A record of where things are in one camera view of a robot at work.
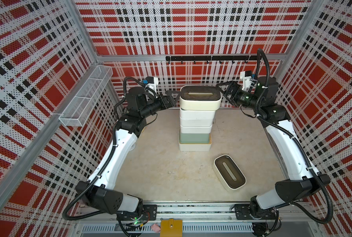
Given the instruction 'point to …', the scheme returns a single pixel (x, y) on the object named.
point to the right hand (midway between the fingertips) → (220, 90)
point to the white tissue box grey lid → (197, 114)
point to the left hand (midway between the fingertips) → (177, 95)
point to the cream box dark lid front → (228, 172)
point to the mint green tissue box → (194, 138)
